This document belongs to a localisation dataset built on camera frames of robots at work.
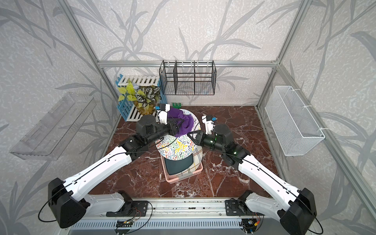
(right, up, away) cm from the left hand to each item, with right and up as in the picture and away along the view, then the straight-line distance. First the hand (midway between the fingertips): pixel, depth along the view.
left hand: (184, 121), depth 69 cm
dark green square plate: (-7, -27, +15) cm, 31 cm away
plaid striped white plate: (+6, -20, +15) cm, 26 cm away
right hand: (+1, -6, -2) cm, 6 cm away
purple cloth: (+1, -2, -2) cm, 3 cm away
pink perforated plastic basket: (-7, -31, +8) cm, 32 cm away
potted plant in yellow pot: (-28, +14, +24) cm, 39 cm away
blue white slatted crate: (-49, +9, +43) cm, 66 cm away
